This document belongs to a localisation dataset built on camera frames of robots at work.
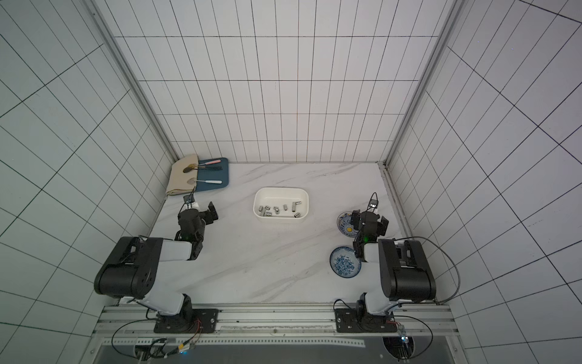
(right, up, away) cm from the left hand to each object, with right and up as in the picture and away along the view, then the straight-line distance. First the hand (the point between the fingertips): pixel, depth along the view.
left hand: (201, 207), depth 95 cm
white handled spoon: (-11, +12, +16) cm, 23 cm away
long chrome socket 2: (+40, 0, +6) cm, 40 cm away
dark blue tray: (-1, +14, +20) cm, 25 cm away
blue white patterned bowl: (+60, -20, -10) cm, 64 cm away
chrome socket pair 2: (+29, -3, +4) cm, 29 cm away
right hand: (+70, -1, -1) cm, 70 cm away
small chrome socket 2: (+42, -3, +3) cm, 42 cm away
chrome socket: (+36, 0, +6) cm, 37 cm away
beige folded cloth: (-17, +15, +19) cm, 29 cm away
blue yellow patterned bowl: (+62, -7, 0) cm, 62 cm away
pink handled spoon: (-5, +22, +25) cm, 33 cm away
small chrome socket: (+32, -2, +5) cm, 33 cm away
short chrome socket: (+42, +1, +8) cm, 43 cm away
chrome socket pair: (+28, -1, +5) cm, 29 cm away
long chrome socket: (+25, -2, +5) cm, 26 cm away
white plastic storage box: (+34, +1, +9) cm, 35 cm away
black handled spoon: (-13, +19, +23) cm, 33 cm away
